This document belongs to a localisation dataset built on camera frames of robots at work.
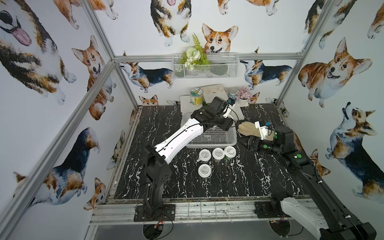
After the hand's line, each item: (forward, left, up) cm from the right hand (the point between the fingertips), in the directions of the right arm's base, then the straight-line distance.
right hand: (245, 136), depth 72 cm
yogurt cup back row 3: (+2, +5, -19) cm, 20 cm away
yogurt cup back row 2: (+1, +12, -20) cm, 23 cm away
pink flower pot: (+31, -4, -1) cm, 31 cm away
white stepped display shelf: (+36, +16, -3) cm, 40 cm away
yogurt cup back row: (0, +20, -19) cm, 28 cm away
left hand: (+13, +8, +1) cm, 15 cm away
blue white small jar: (+34, +2, -4) cm, 35 cm away
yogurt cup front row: (-9, +20, -19) cm, 29 cm away
